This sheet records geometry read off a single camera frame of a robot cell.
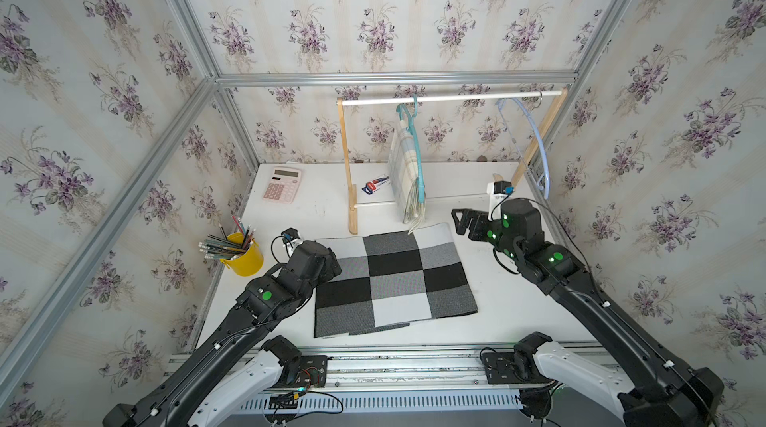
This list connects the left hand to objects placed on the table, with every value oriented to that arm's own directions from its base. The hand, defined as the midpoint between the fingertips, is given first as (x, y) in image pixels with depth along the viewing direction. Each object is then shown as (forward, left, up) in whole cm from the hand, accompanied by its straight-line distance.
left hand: (330, 265), depth 75 cm
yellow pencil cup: (+5, +25, -8) cm, 27 cm away
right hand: (+10, -36, +9) cm, 38 cm away
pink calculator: (+40, +24, -14) cm, 48 cm away
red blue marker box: (+39, -9, -14) cm, 42 cm away
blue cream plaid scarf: (+23, -20, +10) cm, 32 cm away
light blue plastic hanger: (+23, -56, +19) cm, 63 cm away
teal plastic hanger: (+57, -24, +7) cm, 62 cm away
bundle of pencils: (+7, +32, -3) cm, 33 cm away
